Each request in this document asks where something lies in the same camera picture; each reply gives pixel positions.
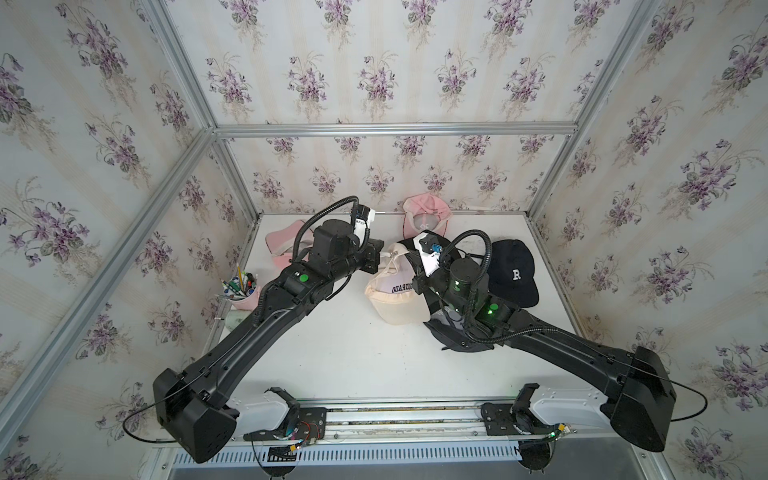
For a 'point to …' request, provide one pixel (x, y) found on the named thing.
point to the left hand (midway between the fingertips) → (384, 243)
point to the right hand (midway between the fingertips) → (415, 251)
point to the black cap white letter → (511, 273)
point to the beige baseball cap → (390, 294)
